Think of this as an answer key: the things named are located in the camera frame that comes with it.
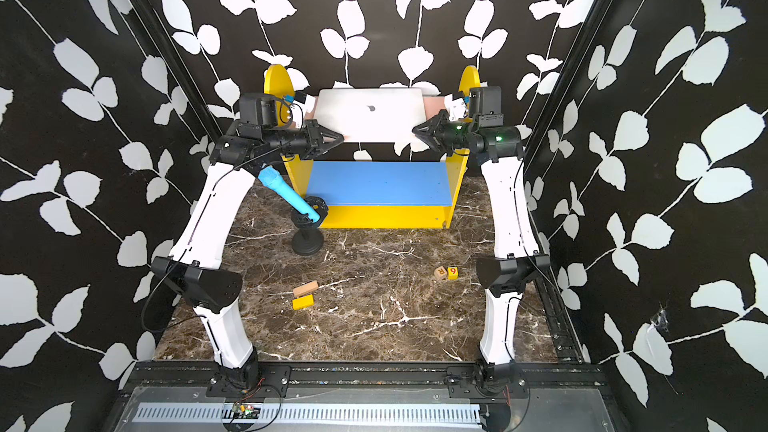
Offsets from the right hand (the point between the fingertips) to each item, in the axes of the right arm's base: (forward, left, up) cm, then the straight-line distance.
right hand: (411, 123), depth 70 cm
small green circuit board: (-54, +39, -46) cm, 81 cm away
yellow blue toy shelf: (+4, +6, -31) cm, 32 cm away
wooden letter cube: (-18, -11, -43) cm, 47 cm away
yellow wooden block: (-27, +31, -44) cm, 60 cm away
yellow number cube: (-18, -14, -42) cm, 48 cm away
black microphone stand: (-6, +34, -43) cm, 55 cm away
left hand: (-4, +16, 0) cm, 16 cm away
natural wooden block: (-23, +31, -44) cm, 59 cm away
